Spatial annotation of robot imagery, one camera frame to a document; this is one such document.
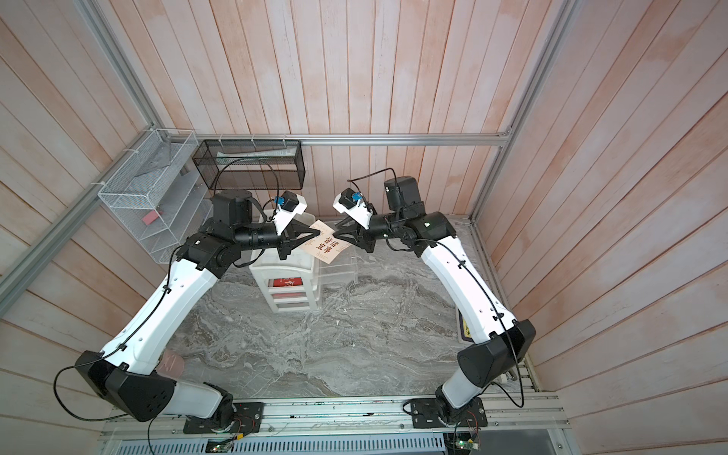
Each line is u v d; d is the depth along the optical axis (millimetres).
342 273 810
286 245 576
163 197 759
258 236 564
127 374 381
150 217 819
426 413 732
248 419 730
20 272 525
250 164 1071
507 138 929
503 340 408
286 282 925
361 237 610
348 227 633
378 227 589
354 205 554
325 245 701
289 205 538
